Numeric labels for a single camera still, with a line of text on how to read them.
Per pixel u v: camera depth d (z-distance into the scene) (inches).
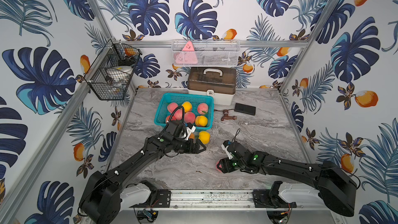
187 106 40.8
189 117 38.0
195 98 41.7
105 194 15.4
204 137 35.5
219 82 39.8
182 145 26.7
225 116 41.0
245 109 41.8
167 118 38.6
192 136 35.8
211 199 29.9
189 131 29.4
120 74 31.4
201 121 37.8
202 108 39.7
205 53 40.5
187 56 35.2
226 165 28.5
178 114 39.3
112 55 35.2
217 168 31.6
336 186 16.4
